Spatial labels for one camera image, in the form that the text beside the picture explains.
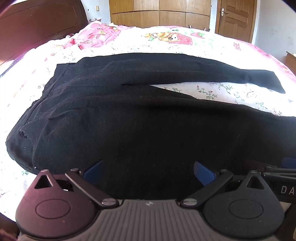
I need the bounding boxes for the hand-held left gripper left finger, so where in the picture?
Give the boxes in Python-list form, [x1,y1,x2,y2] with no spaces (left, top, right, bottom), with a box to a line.
[30,160,119,208]

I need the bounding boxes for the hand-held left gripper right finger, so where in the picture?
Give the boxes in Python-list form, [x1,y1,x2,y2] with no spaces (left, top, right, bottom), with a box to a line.
[180,161,264,208]

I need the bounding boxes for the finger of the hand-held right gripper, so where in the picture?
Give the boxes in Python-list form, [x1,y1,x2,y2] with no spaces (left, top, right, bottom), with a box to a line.
[256,157,296,179]

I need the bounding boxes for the black pants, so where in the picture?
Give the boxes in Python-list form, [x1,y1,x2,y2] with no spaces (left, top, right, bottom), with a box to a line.
[5,53,296,200]

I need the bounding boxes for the wooden bedside table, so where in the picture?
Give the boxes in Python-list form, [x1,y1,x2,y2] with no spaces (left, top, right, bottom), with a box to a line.
[285,51,296,76]

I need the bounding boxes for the white floral bedsheet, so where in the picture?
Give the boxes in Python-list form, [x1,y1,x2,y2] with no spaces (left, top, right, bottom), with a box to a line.
[0,24,296,217]

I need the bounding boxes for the pink printed quilt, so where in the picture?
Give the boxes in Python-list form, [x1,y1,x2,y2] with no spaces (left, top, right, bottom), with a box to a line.
[53,20,130,50]

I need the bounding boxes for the wooden door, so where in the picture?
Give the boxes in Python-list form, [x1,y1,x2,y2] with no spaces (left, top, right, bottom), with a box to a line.
[215,0,258,43]

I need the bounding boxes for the dark wooden headboard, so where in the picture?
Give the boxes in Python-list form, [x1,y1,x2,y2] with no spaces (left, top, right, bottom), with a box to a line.
[0,0,88,66]

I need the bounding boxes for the wooden wardrobe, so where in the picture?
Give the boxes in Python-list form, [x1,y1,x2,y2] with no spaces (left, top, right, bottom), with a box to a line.
[109,0,212,29]

